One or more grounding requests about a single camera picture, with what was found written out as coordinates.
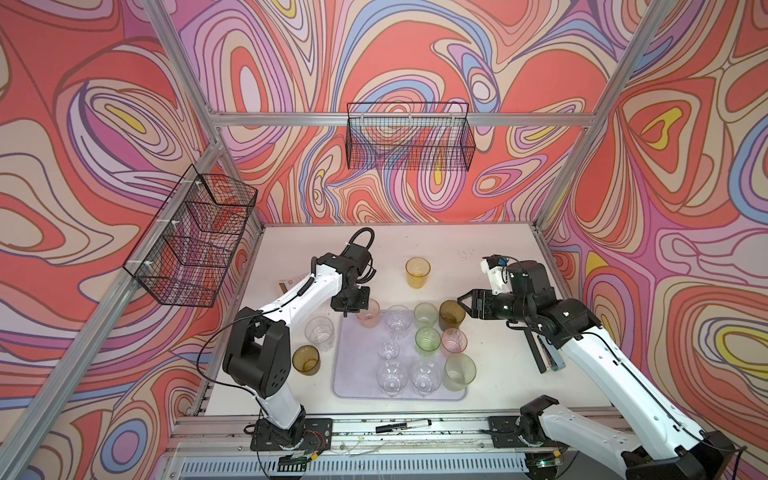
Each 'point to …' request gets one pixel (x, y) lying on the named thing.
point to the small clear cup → (388, 349)
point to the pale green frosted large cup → (459, 372)
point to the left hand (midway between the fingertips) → (363, 306)
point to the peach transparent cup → (370, 317)
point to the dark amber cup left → (306, 360)
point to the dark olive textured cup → (451, 315)
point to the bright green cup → (428, 341)
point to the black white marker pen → (403, 425)
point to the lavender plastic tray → (373, 363)
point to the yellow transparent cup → (417, 270)
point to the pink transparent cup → (454, 341)
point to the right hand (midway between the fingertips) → (470, 308)
